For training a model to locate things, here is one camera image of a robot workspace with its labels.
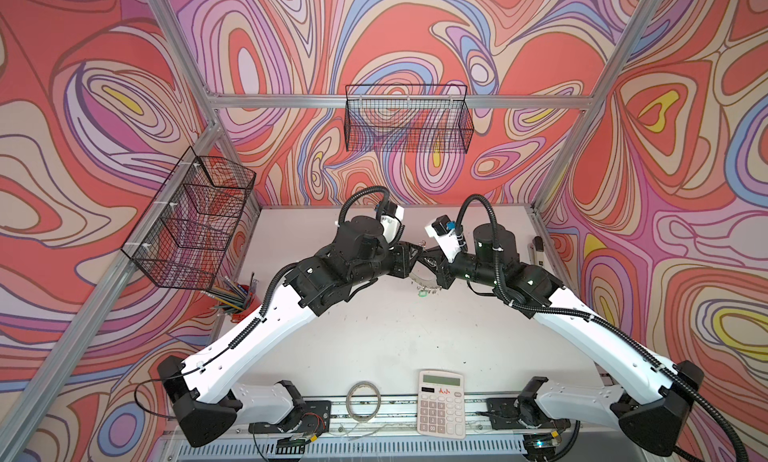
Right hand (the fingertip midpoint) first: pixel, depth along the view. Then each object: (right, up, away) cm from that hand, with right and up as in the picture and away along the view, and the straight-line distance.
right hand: (423, 262), depth 69 cm
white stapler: (+44, -1, +31) cm, 54 cm away
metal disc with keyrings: (+1, -4, +3) cm, 5 cm away
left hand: (0, +4, -7) cm, 7 cm away
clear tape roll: (-17, -40, +6) cm, 44 cm away
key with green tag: (+1, -9, +9) cm, 13 cm away
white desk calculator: (+5, -36, +4) cm, 37 cm away
